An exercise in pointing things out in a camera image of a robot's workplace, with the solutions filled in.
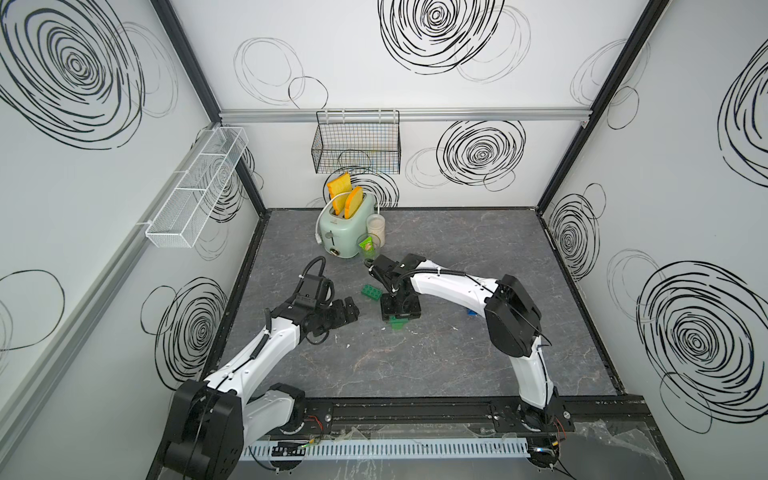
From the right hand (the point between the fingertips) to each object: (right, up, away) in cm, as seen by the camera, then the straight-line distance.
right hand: (392, 321), depth 86 cm
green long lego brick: (+1, -1, 0) cm, 2 cm away
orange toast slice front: (-12, +36, +8) cm, 39 cm away
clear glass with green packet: (-8, +22, +16) cm, 28 cm away
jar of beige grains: (-5, +29, +16) cm, 34 cm away
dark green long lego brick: (-7, +7, +8) cm, 12 cm away
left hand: (-13, +2, -1) cm, 13 cm away
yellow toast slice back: (-17, +43, +15) cm, 49 cm away
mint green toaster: (-17, +26, +9) cm, 32 cm away
